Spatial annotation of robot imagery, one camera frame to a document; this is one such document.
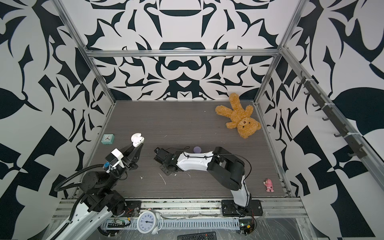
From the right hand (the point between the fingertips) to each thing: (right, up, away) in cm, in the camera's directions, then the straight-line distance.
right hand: (167, 164), depth 87 cm
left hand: (-7, +19, -27) cm, 34 cm away
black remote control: (+23, -25, -20) cm, 40 cm away
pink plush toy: (+55, -8, -7) cm, 56 cm away
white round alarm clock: (-5, -20, -19) cm, 28 cm away
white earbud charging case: (-7, +19, -28) cm, 34 cm away
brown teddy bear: (+49, +21, +9) cm, 54 cm away
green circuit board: (+40, -24, -17) cm, 49 cm away
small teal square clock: (-39, +13, +9) cm, 42 cm away
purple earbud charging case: (+18, +7, +7) cm, 20 cm away
